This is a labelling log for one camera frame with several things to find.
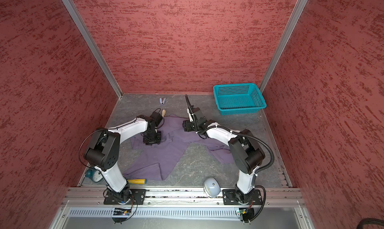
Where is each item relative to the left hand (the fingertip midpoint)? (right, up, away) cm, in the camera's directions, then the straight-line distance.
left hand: (155, 145), depth 91 cm
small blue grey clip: (-1, +29, +23) cm, 37 cm away
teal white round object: (-28, -12, -14) cm, 33 cm away
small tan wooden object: (+2, +20, +15) cm, 25 cm away
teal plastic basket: (+59, +31, +27) cm, 72 cm away
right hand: (+19, +12, +2) cm, 23 cm away
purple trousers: (+1, -8, -4) cm, 9 cm away
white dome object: (+33, -15, -21) cm, 42 cm away
